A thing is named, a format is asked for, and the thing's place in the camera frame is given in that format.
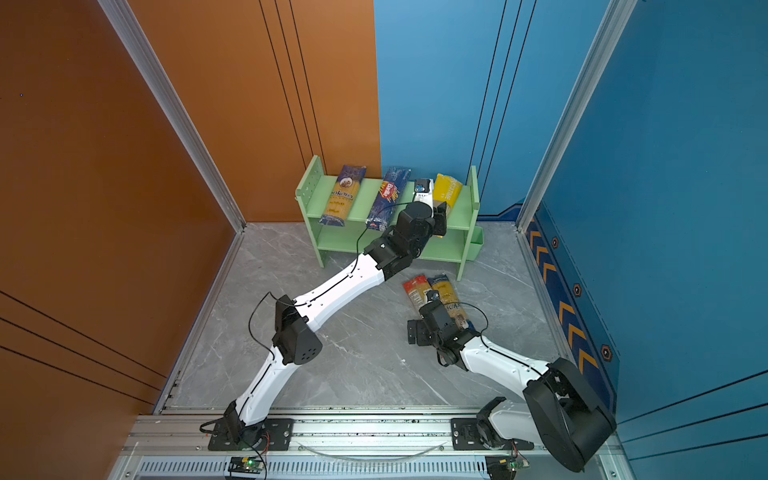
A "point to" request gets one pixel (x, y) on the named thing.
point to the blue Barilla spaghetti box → (388, 198)
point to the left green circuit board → (253, 464)
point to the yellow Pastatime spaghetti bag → (446, 189)
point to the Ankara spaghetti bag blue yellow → (346, 190)
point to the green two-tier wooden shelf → (464, 229)
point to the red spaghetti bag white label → (417, 289)
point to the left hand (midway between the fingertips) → (441, 200)
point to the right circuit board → (504, 466)
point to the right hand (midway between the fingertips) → (420, 326)
